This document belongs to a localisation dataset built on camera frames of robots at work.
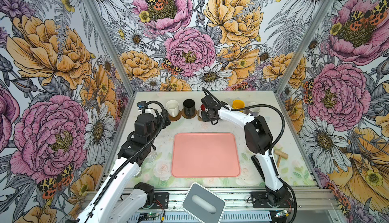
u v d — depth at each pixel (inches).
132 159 18.2
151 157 32.8
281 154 34.6
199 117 41.5
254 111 39.6
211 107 30.7
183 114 42.7
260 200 29.0
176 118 41.5
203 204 28.6
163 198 29.3
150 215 28.0
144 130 20.8
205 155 35.7
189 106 40.0
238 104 40.5
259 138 23.0
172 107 40.2
